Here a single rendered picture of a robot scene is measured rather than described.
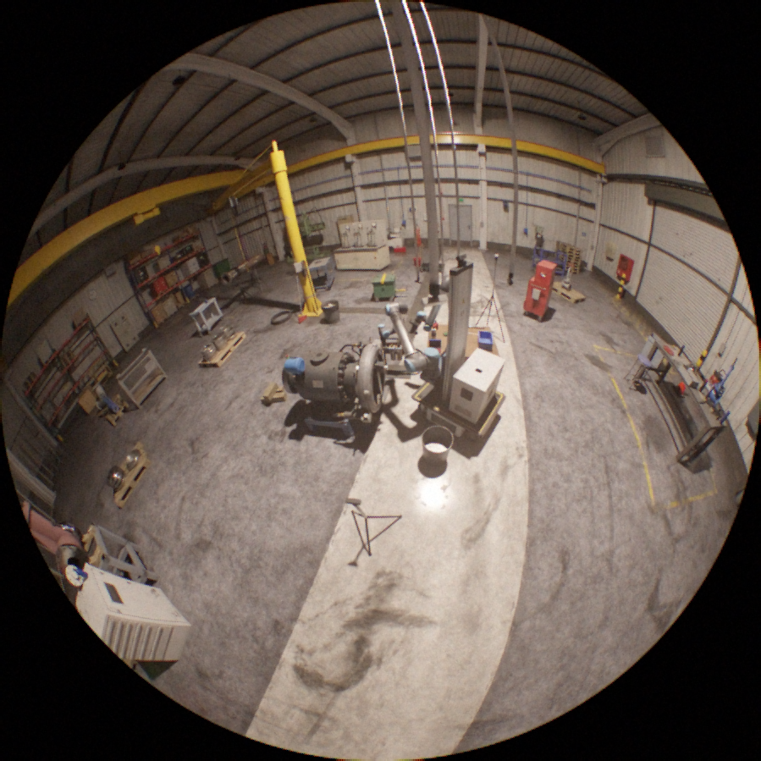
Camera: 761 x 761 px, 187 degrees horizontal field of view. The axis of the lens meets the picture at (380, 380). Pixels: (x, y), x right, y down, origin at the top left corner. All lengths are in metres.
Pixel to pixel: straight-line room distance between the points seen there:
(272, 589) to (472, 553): 1.95
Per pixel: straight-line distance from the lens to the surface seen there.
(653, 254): 10.60
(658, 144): 11.51
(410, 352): 2.17
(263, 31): 8.42
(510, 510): 2.56
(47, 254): 11.98
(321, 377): 2.44
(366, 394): 2.19
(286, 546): 2.62
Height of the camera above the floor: 2.31
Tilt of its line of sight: 43 degrees down
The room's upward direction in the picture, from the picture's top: 9 degrees counter-clockwise
